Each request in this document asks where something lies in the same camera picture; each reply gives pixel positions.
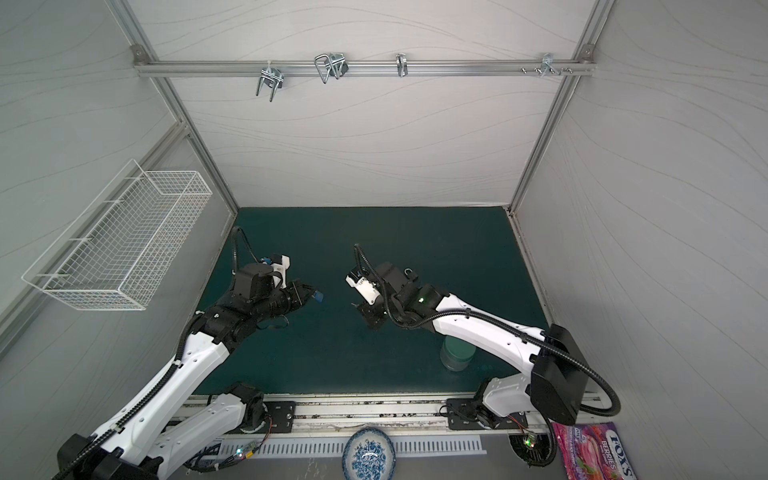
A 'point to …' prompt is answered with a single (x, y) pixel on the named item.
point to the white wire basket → (117, 253)
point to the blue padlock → (318, 296)
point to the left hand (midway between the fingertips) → (319, 283)
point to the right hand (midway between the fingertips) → (364, 299)
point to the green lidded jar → (456, 354)
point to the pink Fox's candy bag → (592, 451)
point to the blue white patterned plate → (369, 455)
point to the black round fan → (533, 448)
